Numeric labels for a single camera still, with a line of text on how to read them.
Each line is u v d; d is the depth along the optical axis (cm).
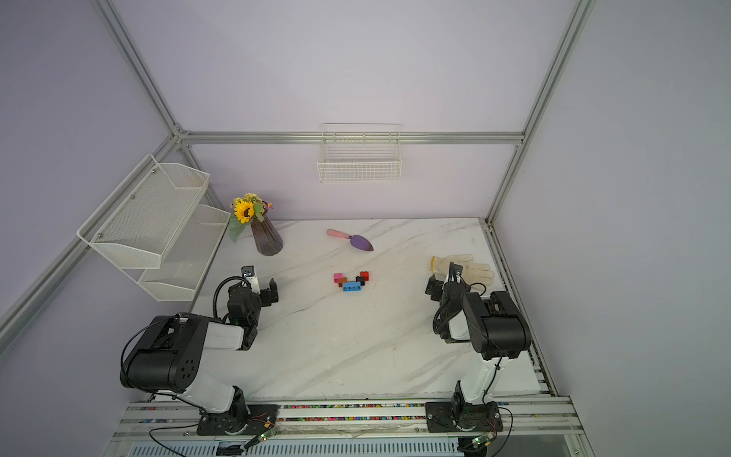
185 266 92
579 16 69
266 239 103
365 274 101
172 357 46
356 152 96
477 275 103
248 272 80
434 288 89
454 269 79
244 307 72
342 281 100
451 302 75
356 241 113
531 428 74
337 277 101
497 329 49
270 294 88
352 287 98
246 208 90
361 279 100
